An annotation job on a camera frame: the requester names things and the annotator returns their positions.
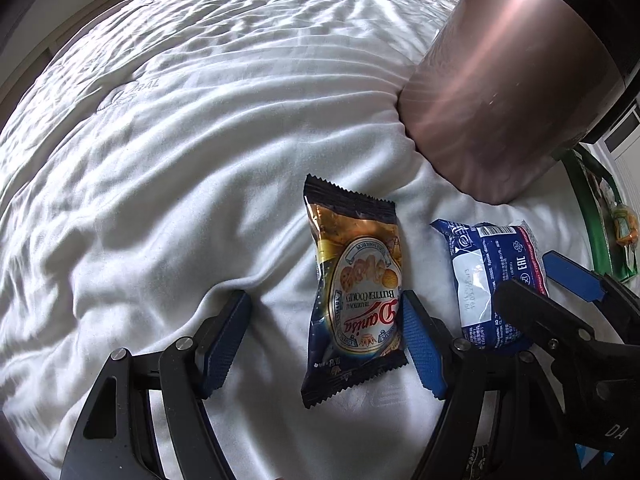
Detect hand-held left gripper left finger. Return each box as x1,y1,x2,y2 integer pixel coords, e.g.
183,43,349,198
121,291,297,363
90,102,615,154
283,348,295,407
60,290,252,480

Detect clear bag of dried fruit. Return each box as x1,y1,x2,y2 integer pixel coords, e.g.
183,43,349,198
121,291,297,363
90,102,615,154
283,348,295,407
607,200,640,251

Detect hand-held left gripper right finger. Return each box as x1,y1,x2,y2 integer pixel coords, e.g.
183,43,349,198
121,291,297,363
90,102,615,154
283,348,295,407
401,290,576,480

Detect green tray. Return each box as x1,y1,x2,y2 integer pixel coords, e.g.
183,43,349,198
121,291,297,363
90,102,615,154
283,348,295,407
562,147,640,283

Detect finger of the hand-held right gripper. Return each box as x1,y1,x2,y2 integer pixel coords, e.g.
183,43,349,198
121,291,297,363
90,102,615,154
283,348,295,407
542,250,640,311
492,279,598,361

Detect blue white snack packet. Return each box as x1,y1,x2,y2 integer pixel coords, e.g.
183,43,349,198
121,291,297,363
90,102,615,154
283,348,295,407
430,218,549,356

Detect black gold cookie packet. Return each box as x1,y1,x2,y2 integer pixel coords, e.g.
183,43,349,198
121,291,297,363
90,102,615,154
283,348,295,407
301,174,408,409

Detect black and copper electric kettle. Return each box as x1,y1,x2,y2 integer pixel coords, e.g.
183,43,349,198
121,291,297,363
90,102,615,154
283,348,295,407
397,0,640,206

